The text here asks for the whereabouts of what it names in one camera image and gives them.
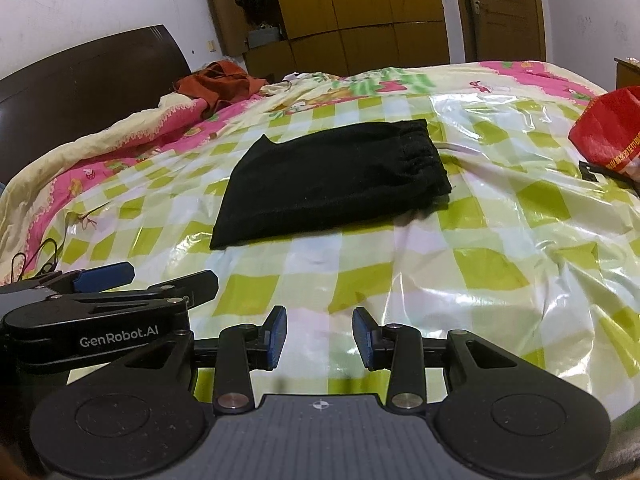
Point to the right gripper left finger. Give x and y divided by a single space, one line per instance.
242 349

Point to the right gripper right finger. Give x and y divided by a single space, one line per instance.
399 349

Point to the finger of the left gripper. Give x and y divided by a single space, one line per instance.
104 277

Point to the black pants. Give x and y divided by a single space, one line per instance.
361 173

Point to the pink floral cream quilt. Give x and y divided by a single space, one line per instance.
47 185

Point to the green checkered bed sheet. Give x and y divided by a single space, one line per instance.
525 252

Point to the dark brown headboard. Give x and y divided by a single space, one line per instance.
83 90

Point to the rust red garment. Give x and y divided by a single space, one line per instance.
220 84

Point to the red plastic bag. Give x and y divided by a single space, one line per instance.
608 132

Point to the brown wooden wardrobe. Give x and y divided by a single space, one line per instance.
339 37

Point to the wooden bedside table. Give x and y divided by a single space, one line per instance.
627 72

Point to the brown wooden door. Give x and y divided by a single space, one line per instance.
503 30

